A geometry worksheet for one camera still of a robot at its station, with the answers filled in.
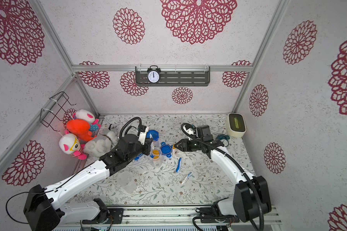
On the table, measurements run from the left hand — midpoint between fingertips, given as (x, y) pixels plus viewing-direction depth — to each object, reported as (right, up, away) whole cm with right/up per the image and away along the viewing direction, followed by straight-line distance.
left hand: (152, 140), depth 78 cm
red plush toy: (-48, +6, +13) cm, 50 cm away
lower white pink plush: (-46, -3, +2) cm, 46 cm away
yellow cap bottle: (+1, -8, +7) cm, 11 cm away
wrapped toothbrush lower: (+20, -22, +8) cm, 31 cm away
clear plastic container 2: (-16, -26, +8) cm, 31 cm away
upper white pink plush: (-48, +16, +17) cm, 53 cm away
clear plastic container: (+4, -10, +6) cm, 12 cm away
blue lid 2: (+6, -8, +22) cm, 25 cm away
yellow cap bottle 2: (+1, -13, +7) cm, 15 cm away
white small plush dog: (-33, -4, +14) cm, 36 cm away
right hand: (+13, -3, +2) cm, 14 cm away
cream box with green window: (+58, +8, +28) cm, 65 cm away
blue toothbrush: (+15, -17, +14) cm, 27 cm away
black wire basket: (-52, +16, -1) cm, 55 cm away
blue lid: (0, +3, +12) cm, 12 cm away
